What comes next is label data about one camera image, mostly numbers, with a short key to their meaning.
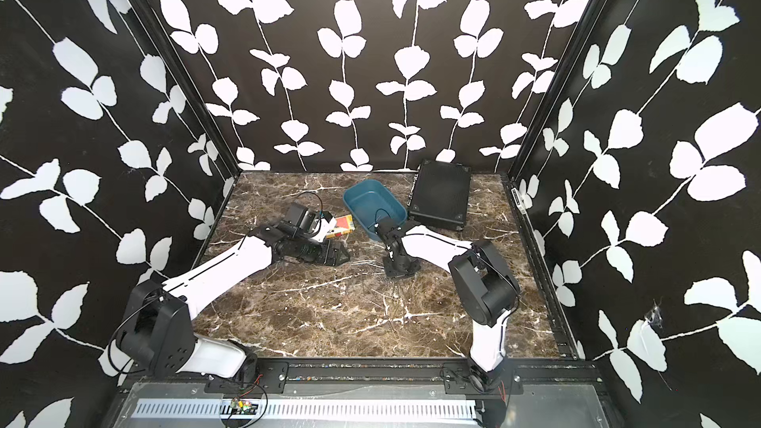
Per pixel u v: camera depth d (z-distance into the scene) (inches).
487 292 19.3
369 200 43.6
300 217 26.5
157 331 16.4
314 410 27.6
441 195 52.2
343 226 40.3
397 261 30.7
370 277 36.6
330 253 29.2
